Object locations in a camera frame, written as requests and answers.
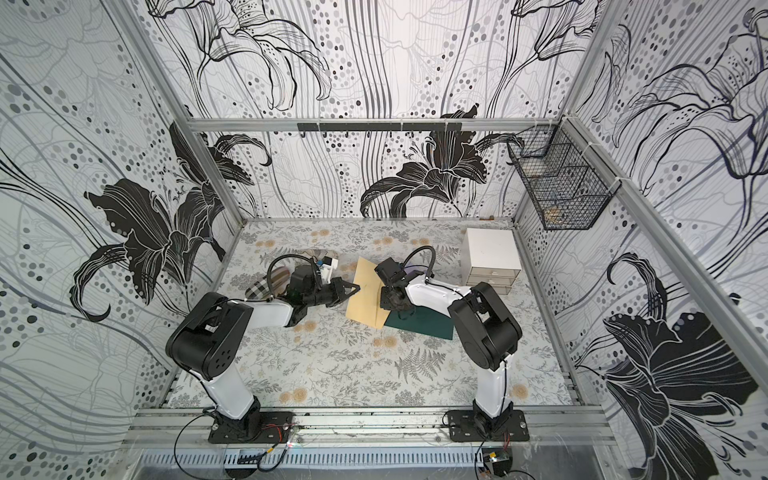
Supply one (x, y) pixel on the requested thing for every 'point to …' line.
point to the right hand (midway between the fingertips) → (393, 299)
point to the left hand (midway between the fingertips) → (361, 290)
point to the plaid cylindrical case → (259, 290)
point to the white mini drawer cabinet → (490, 256)
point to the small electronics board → (500, 457)
